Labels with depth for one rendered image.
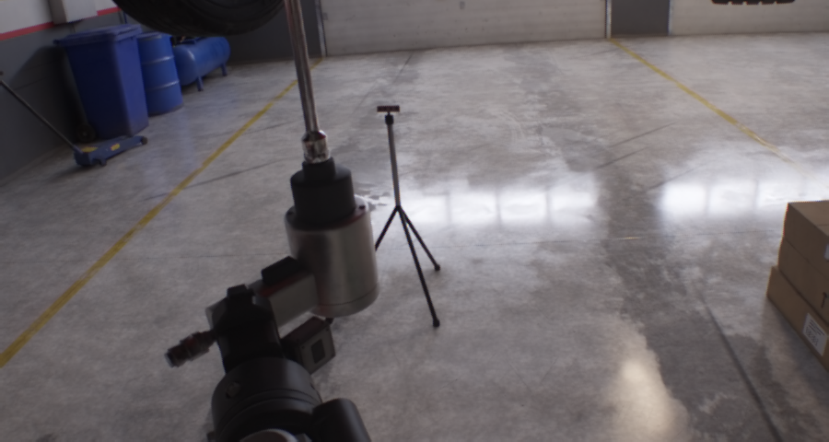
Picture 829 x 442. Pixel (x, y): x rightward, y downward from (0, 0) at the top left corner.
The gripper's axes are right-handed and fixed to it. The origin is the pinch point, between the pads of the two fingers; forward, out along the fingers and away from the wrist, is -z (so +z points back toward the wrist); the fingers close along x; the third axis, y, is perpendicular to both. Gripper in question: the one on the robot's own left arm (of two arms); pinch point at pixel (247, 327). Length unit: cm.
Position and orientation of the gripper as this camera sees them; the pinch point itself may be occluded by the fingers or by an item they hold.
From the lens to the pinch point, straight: 61.8
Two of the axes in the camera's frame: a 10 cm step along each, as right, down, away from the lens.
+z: 3.6, 3.9, -8.5
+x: 0.9, 8.9, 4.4
